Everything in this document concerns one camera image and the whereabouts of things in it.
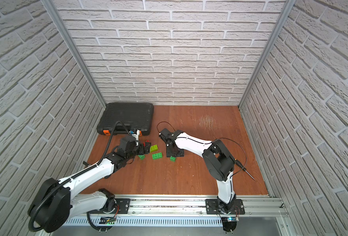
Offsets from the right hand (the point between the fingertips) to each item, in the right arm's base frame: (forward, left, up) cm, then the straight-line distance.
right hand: (175, 154), depth 90 cm
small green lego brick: (0, +21, 0) cm, 21 cm away
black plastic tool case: (+30, +28, +5) cm, 41 cm away
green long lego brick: (0, +12, -1) cm, 12 cm away
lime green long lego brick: (+6, +14, -1) cm, 15 cm away
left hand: (+5, +17, +8) cm, 20 cm away
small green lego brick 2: (-3, +2, 0) cm, 4 cm away
